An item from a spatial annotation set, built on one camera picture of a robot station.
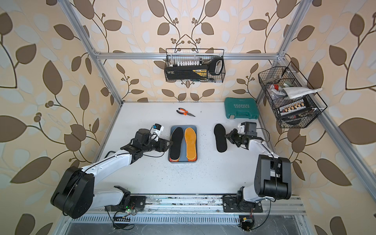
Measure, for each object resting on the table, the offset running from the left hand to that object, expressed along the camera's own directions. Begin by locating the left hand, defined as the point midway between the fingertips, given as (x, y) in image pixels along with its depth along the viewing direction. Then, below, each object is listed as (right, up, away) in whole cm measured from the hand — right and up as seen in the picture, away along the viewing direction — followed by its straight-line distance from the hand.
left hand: (169, 141), depth 85 cm
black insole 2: (+32, +4, +13) cm, 35 cm away
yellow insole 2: (+12, -1, +11) cm, 17 cm away
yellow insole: (+3, -12, +2) cm, 12 cm away
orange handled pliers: (+8, +18, +28) cm, 34 cm away
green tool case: (+51, +21, +27) cm, 62 cm away
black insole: (+3, +1, +12) cm, 12 cm away
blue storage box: (+8, -12, +5) cm, 15 cm away
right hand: (+35, +3, +6) cm, 35 cm away
